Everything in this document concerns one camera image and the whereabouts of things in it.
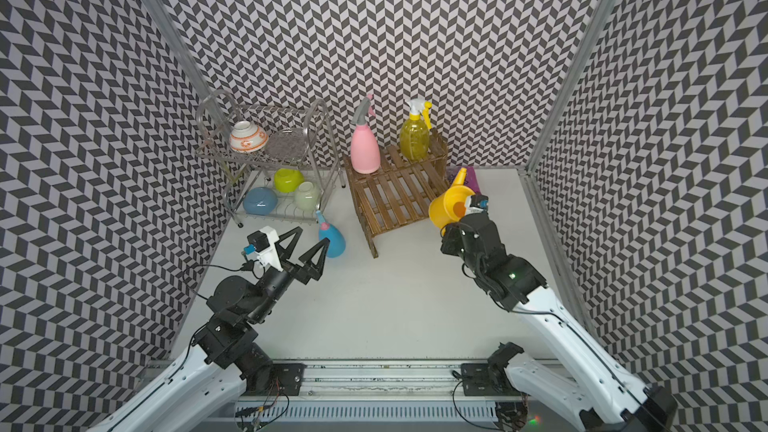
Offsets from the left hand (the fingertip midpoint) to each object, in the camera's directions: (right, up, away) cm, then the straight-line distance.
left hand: (315, 238), depth 67 cm
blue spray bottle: (-3, -1, +21) cm, 21 cm away
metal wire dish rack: (-14, +19, +17) cm, 30 cm away
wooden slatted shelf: (+20, +11, +28) cm, 36 cm away
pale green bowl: (-12, +9, +31) cm, 34 cm away
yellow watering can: (+32, +7, +3) cm, 32 cm away
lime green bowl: (-20, +15, +35) cm, 43 cm away
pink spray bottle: (+10, +20, +9) cm, 25 cm away
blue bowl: (-26, +8, +29) cm, 40 cm away
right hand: (+31, 0, +6) cm, 32 cm away
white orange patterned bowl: (-24, +26, +16) cm, 39 cm away
